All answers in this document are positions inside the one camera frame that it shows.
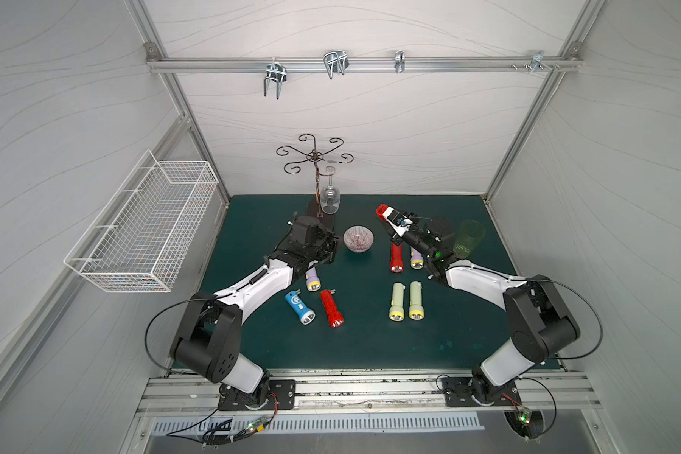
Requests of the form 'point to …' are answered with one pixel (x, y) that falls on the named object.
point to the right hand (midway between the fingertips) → (385, 207)
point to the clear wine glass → (330, 195)
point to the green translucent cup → (471, 232)
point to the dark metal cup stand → (317, 158)
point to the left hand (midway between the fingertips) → (348, 234)
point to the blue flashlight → (305, 316)
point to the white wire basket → (139, 241)
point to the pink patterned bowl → (358, 238)
